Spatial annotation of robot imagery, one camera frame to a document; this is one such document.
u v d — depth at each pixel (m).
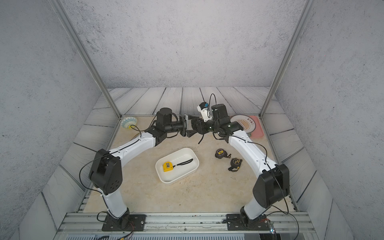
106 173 0.48
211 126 0.68
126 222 0.68
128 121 1.15
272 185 0.42
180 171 0.91
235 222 0.72
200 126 0.69
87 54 0.87
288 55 0.87
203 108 0.70
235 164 0.91
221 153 0.96
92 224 0.74
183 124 0.74
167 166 0.91
